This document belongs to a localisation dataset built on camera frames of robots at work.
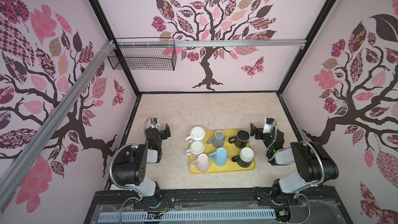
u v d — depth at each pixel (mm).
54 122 525
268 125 792
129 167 454
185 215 698
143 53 949
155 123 783
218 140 864
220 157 781
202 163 760
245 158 775
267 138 800
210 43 923
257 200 732
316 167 450
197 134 878
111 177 425
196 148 838
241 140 839
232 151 894
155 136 715
